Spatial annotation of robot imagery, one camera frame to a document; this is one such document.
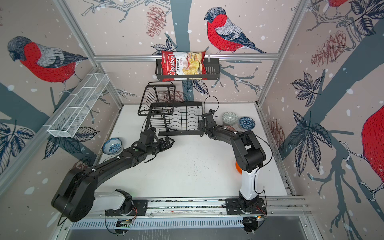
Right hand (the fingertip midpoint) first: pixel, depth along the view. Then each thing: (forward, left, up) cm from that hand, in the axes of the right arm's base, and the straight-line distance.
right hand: (203, 126), depth 100 cm
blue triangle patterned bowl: (+7, -32, -5) cm, 33 cm away
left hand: (-18, +19, +6) cm, 27 cm away
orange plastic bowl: (-28, -21, -2) cm, 35 cm away
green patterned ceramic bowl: (+12, -20, -5) cm, 24 cm away
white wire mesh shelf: (-11, +66, +28) cm, 73 cm away
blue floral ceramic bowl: (-16, +59, -2) cm, 61 cm away
